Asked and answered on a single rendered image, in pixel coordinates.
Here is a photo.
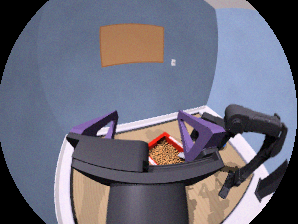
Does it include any red dog food box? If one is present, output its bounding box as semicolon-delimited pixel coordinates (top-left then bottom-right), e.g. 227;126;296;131
148;132;184;165

